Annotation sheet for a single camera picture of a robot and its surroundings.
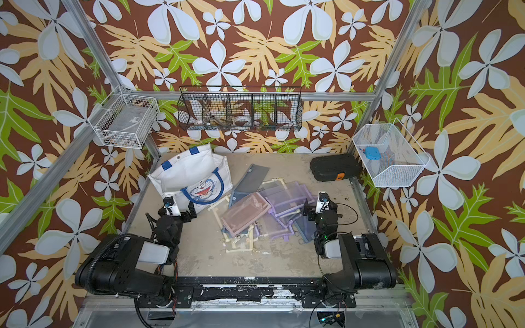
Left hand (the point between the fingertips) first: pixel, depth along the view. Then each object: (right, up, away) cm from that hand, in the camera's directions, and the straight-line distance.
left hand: (181, 198), depth 88 cm
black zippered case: (+79, +15, +24) cm, 84 cm away
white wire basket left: (-23, +34, -3) cm, 41 cm away
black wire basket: (+25, +43, +9) cm, 51 cm away
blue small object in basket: (+83, +20, -4) cm, 85 cm away
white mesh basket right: (+90, +17, -11) cm, 92 cm away
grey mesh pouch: (+30, +6, +19) cm, 36 cm away
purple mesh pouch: (+46, -4, +8) cm, 47 cm away
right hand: (+61, 0, +2) cm, 61 cm away
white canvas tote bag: (+6, +9, +12) cm, 16 cm away
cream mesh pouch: (+28, -18, -2) cm, 33 cm away
